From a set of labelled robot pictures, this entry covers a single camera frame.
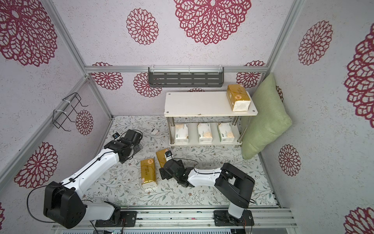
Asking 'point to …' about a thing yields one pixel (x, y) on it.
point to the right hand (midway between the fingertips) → (165, 166)
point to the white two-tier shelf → (204, 118)
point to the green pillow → (269, 118)
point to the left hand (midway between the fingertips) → (132, 150)
